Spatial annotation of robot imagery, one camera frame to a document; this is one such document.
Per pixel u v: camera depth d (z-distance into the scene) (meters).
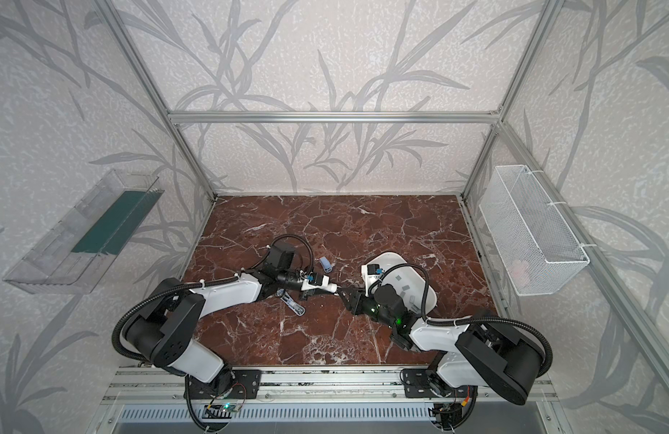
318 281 0.69
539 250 0.61
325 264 0.94
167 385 0.75
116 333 0.42
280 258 0.71
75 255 0.64
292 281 0.75
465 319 0.50
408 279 0.94
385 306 0.63
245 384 0.73
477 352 0.43
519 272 0.73
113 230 0.63
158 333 0.44
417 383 0.74
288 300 0.88
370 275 0.76
